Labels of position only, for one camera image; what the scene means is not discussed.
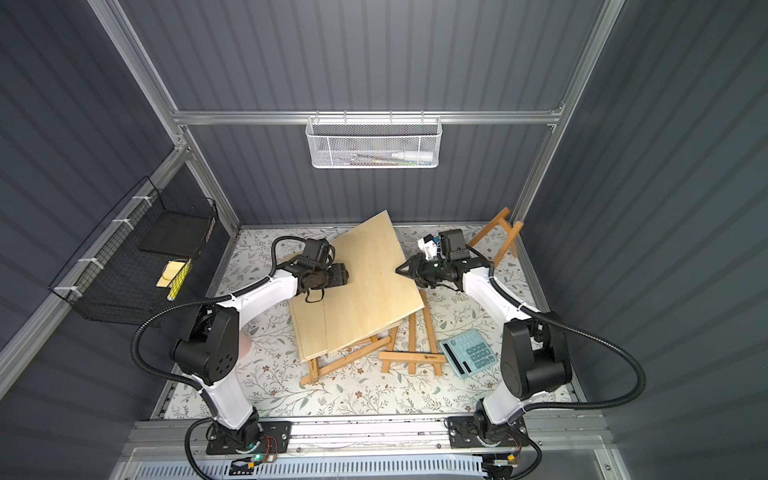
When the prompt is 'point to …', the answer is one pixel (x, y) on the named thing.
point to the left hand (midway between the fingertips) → (347, 280)
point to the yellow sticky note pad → (171, 270)
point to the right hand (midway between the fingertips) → (402, 271)
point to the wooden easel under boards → (372, 344)
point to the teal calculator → (468, 353)
